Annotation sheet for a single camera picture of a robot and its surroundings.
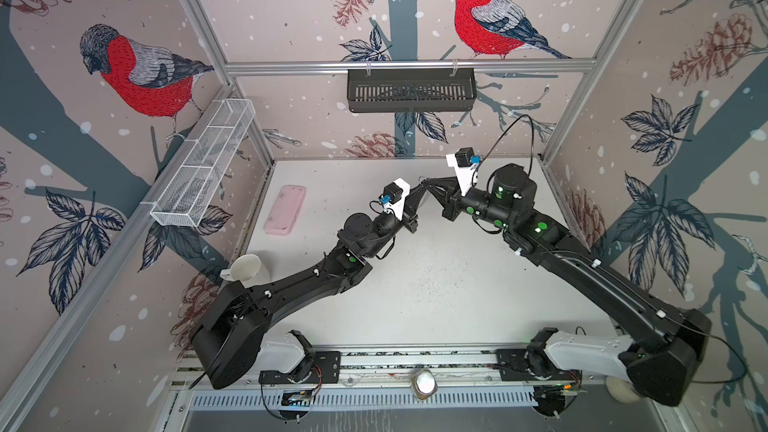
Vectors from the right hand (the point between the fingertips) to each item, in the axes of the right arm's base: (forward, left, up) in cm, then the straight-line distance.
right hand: (428, 178), depth 66 cm
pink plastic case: (+15, +48, -36) cm, 62 cm away
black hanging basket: (+50, +4, -8) cm, 51 cm away
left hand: (0, 0, -1) cm, 1 cm away
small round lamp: (-36, 0, -27) cm, 45 cm away
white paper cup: (-10, +50, -28) cm, 58 cm away
